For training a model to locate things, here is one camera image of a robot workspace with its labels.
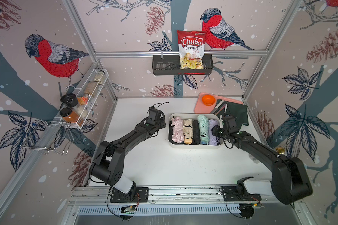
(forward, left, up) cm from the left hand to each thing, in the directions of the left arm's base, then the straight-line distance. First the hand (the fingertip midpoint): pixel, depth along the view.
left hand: (165, 118), depth 91 cm
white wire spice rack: (-11, +40, +22) cm, 47 cm away
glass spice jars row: (+6, +42, +22) cm, 47 cm away
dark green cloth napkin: (+15, -58, -12) cm, 61 cm away
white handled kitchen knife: (+21, -42, -13) cm, 48 cm away
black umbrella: (-9, -20, -3) cm, 22 cm away
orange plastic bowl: (+26, -35, -10) cm, 44 cm away
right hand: (-5, -31, -4) cm, 32 cm away
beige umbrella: (-8, -15, -3) cm, 17 cm away
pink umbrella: (-9, -8, -2) cm, 12 cm away
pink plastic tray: (+21, -29, -13) cm, 38 cm away
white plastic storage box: (-16, -15, -7) cm, 23 cm away
